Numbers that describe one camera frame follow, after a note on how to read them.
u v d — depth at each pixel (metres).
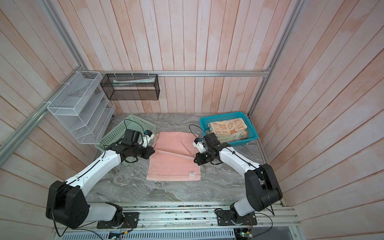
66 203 0.40
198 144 0.81
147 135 0.75
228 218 0.73
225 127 1.07
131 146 0.65
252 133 1.01
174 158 0.93
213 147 0.67
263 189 0.44
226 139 1.02
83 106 0.73
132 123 1.14
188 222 0.73
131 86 1.04
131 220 0.74
